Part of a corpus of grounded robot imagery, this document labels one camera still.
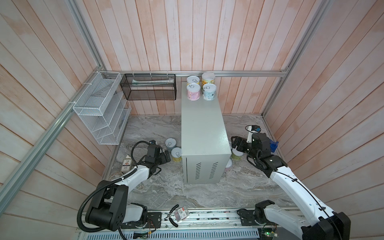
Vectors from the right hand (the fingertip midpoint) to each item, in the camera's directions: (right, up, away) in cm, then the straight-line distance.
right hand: (237, 138), depth 80 cm
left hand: (-43, -13, +11) cm, 47 cm away
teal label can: (-39, -4, +15) cm, 42 cm away
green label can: (+3, -11, +11) cm, 15 cm away
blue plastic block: (+29, -6, +16) cm, 34 cm away
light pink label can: (-3, -16, +7) cm, 18 cm away
